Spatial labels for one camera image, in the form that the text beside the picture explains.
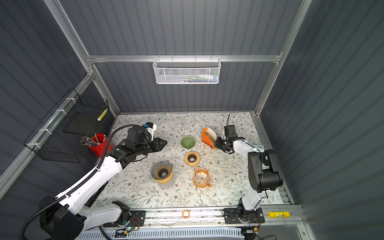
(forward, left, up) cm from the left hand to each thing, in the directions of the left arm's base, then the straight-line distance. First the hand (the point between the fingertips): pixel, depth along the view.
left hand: (167, 142), depth 77 cm
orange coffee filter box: (+10, -24, -12) cm, 29 cm away
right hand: (+8, -31, -17) cm, 36 cm away
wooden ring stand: (+1, -13, -21) cm, 25 cm away
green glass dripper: (+11, -11, -17) cm, 23 cm away
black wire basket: (+14, +48, +7) cm, 50 cm away
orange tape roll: (-31, -9, -20) cm, 38 cm away
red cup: (+7, +40, -12) cm, 42 cm away
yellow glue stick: (-33, -55, -19) cm, 67 cm away
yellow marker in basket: (+17, +36, +5) cm, 40 cm away
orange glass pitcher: (-11, -17, -21) cm, 30 cm away
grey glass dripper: (-9, +4, -12) cm, 16 cm away
